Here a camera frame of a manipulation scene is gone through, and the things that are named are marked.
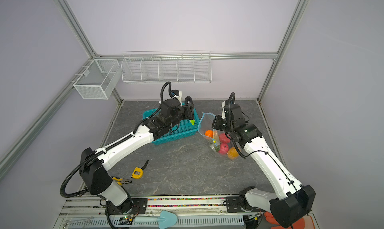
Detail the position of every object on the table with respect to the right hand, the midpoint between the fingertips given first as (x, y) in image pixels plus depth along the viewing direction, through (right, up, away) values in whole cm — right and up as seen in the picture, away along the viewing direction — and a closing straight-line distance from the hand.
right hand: (214, 120), depth 75 cm
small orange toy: (-2, -8, +10) cm, 13 cm away
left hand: (-11, +7, +1) cm, 13 cm away
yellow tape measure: (-42, -30, +8) cm, 52 cm away
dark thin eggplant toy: (-13, +10, 0) cm, 16 cm away
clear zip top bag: (+2, -10, 0) cm, 10 cm away
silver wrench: (-60, -47, -4) cm, 77 cm away
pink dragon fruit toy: (+7, -17, +12) cm, 22 cm away
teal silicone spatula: (-23, -47, -5) cm, 52 cm away
